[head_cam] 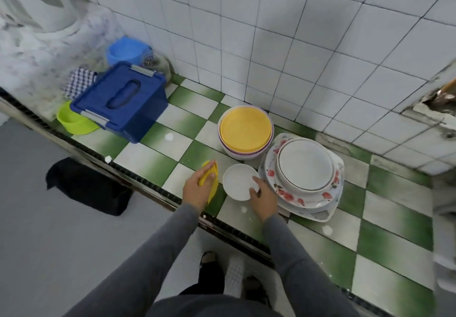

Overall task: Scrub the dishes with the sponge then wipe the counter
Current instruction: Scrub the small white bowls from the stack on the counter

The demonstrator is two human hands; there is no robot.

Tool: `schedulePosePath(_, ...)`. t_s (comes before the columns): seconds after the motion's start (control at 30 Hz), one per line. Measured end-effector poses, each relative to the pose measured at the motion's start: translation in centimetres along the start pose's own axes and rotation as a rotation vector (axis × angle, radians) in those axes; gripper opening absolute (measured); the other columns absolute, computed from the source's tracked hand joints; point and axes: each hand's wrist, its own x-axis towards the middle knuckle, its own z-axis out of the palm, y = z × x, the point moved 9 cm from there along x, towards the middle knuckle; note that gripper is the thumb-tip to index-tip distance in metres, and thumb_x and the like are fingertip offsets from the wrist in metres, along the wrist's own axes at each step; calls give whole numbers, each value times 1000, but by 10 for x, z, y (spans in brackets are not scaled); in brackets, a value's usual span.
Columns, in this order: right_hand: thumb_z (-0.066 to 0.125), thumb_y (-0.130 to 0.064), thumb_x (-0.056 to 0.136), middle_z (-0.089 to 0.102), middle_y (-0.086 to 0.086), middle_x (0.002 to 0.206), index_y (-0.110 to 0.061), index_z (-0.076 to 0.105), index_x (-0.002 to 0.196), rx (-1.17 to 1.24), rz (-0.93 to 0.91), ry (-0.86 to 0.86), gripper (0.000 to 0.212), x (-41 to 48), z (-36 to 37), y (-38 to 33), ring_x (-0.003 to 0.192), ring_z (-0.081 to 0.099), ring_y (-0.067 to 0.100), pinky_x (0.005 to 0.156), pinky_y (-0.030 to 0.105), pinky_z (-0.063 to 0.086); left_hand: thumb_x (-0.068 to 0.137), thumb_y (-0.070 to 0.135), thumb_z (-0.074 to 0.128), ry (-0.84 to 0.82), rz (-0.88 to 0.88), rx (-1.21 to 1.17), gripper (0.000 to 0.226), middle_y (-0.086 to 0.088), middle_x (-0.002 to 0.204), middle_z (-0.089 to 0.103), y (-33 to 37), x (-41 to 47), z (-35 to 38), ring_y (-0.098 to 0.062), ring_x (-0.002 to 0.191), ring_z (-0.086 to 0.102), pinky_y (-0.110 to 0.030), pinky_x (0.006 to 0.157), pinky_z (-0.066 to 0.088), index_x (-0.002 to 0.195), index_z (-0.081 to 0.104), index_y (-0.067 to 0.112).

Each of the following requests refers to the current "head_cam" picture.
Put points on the person's left hand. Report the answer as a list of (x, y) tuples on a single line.
[(196, 191)]

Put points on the person's right hand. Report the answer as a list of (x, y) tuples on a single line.
[(263, 205)]

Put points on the stack of small white bowls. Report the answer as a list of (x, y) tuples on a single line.
[(239, 179)]

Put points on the person's right forearm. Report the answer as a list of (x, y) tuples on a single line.
[(306, 270)]

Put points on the person's black shoe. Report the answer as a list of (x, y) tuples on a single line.
[(210, 274), (256, 290)]

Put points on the blue plastic box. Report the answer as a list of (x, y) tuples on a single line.
[(117, 99)]

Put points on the glass jar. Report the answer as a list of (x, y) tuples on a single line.
[(160, 67)]

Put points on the lime green plastic bowl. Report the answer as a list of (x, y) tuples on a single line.
[(75, 121)]

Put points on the blue plastic bowl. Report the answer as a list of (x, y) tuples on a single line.
[(128, 48)]

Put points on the blue white checked cloth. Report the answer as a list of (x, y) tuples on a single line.
[(80, 82)]

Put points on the clear plastic bag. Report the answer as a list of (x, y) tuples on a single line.
[(43, 64)]

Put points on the white electric kettle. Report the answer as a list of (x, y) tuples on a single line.
[(35, 0)]

